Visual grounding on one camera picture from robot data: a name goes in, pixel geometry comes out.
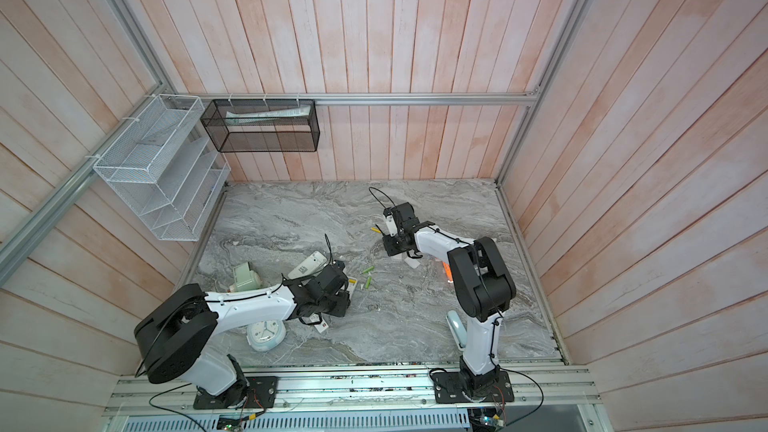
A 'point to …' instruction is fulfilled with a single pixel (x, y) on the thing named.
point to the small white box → (322, 327)
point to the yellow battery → (375, 229)
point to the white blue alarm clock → (267, 335)
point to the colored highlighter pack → (447, 271)
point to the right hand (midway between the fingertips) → (391, 242)
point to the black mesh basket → (263, 125)
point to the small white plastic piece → (414, 263)
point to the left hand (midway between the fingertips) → (340, 308)
